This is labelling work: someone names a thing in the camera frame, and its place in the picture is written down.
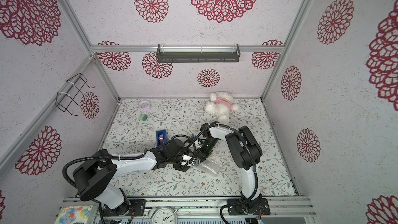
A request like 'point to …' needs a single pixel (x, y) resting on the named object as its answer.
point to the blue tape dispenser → (161, 137)
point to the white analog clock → (164, 215)
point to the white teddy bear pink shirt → (221, 106)
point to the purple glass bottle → (211, 166)
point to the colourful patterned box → (82, 214)
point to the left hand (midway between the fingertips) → (189, 156)
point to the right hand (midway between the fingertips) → (198, 160)
